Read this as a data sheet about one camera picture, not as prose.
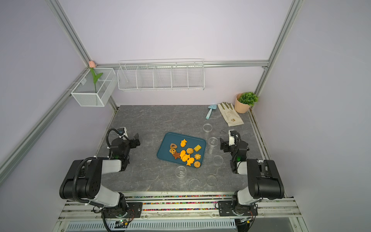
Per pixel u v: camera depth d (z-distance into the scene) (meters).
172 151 0.94
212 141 0.89
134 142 0.86
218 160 0.92
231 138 0.81
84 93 0.83
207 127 1.02
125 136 0.79
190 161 0.90
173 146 0.97
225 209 0.74
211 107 1.20
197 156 0.91
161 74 0.99
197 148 0.96
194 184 0.82
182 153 0.92
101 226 0.71
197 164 0.89
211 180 0.84
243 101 1.08
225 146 0.83
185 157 0.91
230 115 1.15
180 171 0.86
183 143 0.98
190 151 0.93
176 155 0.92
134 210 0.74
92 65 0.89
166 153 0.95
